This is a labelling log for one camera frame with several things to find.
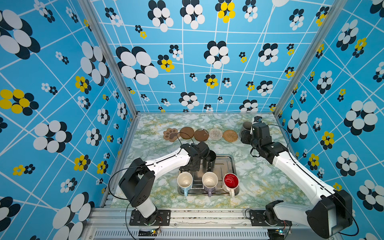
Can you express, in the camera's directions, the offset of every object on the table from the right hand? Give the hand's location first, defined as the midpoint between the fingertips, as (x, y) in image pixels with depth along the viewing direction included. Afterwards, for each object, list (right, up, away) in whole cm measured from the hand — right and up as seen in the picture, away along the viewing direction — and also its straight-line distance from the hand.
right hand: (247, 132), depth 83 cm
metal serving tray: (-11, -21, +10) cm, 26 cm away
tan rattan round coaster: (-4, -3, +23) cm, 24 cm away
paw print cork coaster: (-47, -3, +25) cm, 53 cm away
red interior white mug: (-8, -30, +2) cm, 31 cm away
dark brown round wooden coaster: (-36, -1, +25) cm, 44 cm away
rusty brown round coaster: (-25, -3, +24) cm, 34 cm away
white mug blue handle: (-35, -28, +2) cm, 45 cm away
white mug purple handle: (-20, -28, +2) cm, 35 cm away
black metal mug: (-21, -18, +4) cm, 28 cm away
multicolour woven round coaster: (-15, -2, +24) cm, 28 cm away
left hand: (-30, -20, +3) cm, 36 cm away
